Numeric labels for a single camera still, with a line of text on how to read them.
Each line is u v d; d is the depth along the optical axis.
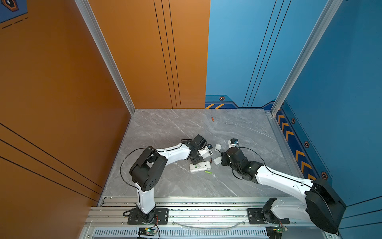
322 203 0.41
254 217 0.72
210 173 0.88
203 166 0.89
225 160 0.76
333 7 0.70
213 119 1.16
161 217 0.74
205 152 0.84
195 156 0.72
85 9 0.70
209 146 0.84
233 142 0.75
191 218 0.75
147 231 0.71
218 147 0.99
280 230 0.70
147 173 0.50
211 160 0.93
